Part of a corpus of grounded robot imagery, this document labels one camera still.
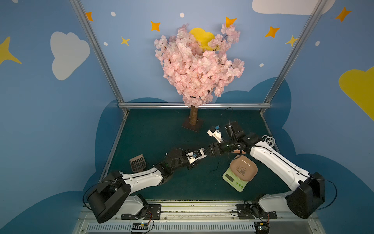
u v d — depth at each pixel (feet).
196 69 2.31
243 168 2.84
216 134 2.35
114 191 1.41
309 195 1.33
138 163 2.99
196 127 3.65
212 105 2.99
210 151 2.22
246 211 2.41
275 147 3.42
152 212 2.42
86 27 2.46
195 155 2.17
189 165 2.35
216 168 2.74
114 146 3.41
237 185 2.69
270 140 3.34
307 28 2.52
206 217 2.41
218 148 2.18
